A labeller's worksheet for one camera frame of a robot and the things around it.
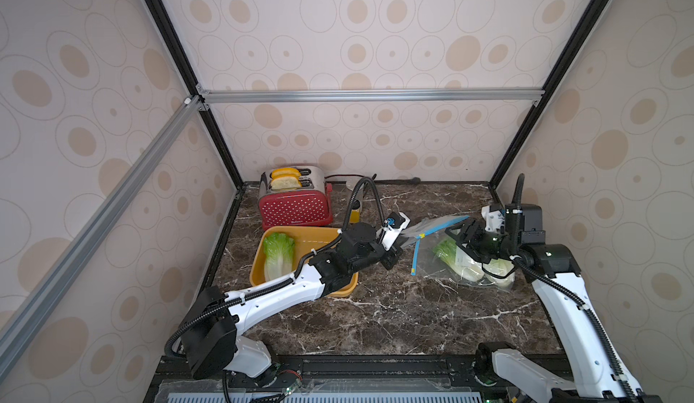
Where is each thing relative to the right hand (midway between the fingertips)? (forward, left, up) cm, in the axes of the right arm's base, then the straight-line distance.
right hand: (458, 233), depth 72 cm
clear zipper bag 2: (+1, +9, +2) cm, 9 cm away
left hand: (-3, +12, +2) cm, 13 cm away
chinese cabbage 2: (+3, -6, -19) cm, 20 cm away
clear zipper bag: (+1, +5, -19) cm, 20 cm away
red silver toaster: (+19, +45, -12) cm, 50 cm away
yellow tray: (+11, +47, -23) cm, 54 cm away
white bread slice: (+23, +53, -5) cm, 59 cm away
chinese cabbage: (0, +53, -15) cm, 55 cm away
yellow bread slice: (+27, +54, -3) cm, 60 cm away
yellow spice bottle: (+18, +29, -14) cm, 37 cm away
